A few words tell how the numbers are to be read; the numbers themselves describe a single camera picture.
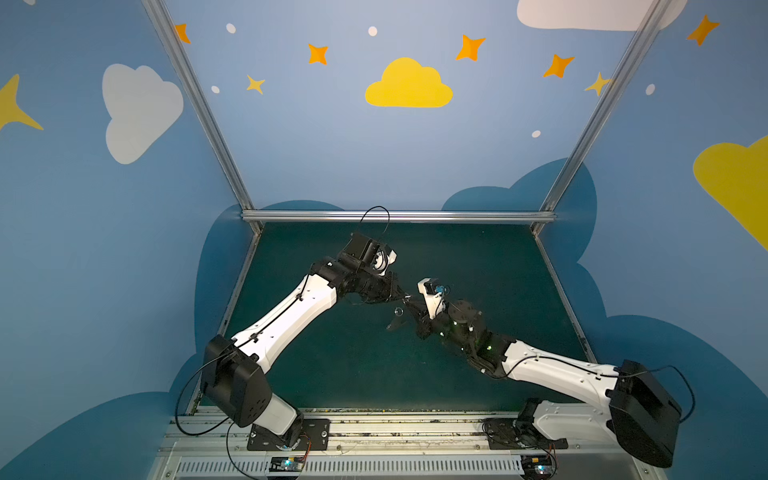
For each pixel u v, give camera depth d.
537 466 0.72
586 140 0.93
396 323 0.83
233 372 0.41
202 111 0.86
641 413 0.41
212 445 0.73
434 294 0.66
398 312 0.80
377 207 0.66
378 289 0.67
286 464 0.71
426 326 0.69
